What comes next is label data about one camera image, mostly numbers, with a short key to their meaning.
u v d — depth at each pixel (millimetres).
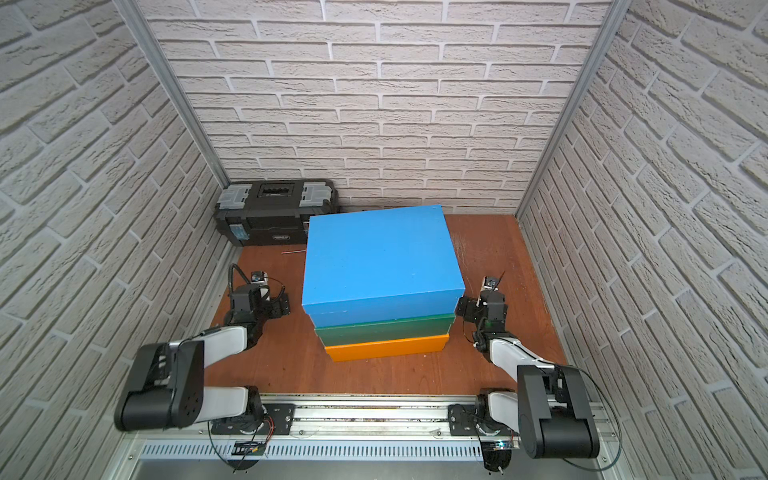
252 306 711
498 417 594
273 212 979
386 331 684
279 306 838
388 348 759
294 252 1098
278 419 731
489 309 686
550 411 419
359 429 725
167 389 430
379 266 633
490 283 791
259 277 814
